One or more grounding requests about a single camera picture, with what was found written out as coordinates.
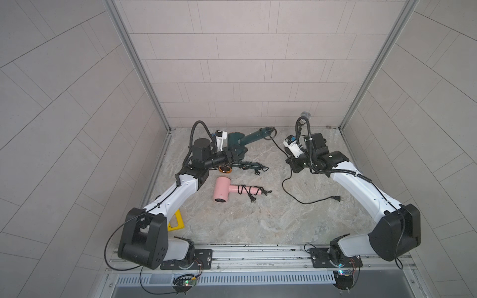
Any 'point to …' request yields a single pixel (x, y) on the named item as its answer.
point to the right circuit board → (343, 279)
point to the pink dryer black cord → (252, 191)
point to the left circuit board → (183, 283)
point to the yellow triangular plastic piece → (180, 222)
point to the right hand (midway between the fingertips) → (287, 158)
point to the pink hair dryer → (222, 186)
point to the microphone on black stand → (306, 114)
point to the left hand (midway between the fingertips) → (245, 152)
